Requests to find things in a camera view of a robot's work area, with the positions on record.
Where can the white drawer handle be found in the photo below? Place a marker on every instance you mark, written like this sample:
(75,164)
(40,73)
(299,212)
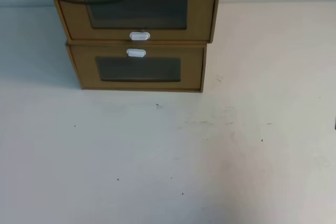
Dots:
(137,53)
(139,36)

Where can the upper shoebox cardboard sleeve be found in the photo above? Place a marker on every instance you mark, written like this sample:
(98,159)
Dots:
(136,9)

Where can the lower brown cardboard shoebox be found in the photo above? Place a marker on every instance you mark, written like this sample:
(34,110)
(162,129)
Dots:
(176,68)

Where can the cardboard shoebox drawer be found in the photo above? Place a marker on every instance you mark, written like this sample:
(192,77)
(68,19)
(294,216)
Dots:
(134,11)

